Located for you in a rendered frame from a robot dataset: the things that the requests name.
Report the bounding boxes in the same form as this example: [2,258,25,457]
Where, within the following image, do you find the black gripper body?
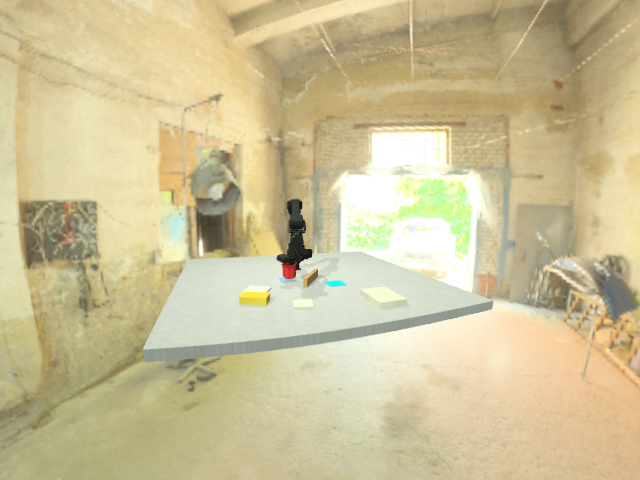
[276,242,299,263]

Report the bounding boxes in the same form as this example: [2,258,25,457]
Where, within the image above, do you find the red cup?
[281,263,297,279]

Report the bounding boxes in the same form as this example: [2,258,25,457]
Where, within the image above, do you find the yellow rectangular block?
[239,292,270,306]

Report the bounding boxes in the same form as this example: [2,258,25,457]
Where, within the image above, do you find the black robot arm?
[287,199,312,260]

